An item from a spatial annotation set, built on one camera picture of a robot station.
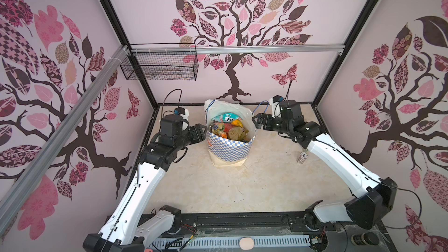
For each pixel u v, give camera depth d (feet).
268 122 2.16
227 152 2.56
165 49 2.94
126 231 1.22
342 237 2.28
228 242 2.29
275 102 2.20
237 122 3.19
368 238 2.04
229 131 2.81
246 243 2.26
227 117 3.01
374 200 1.25
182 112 2.07
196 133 2.00
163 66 4.00
